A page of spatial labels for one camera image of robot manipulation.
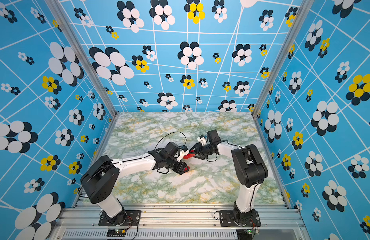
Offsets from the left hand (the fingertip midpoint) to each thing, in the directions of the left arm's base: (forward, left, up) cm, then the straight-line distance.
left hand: (187, 166), depth 86 cm
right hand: (+9, -3, 0) cm, 9 cm away
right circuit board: (-31, -31, -1) cm, 44 cm away
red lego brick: (-5, +1, +8) cm, 10 cm away
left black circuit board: (-31, +35, -8) cm, 47 cm away
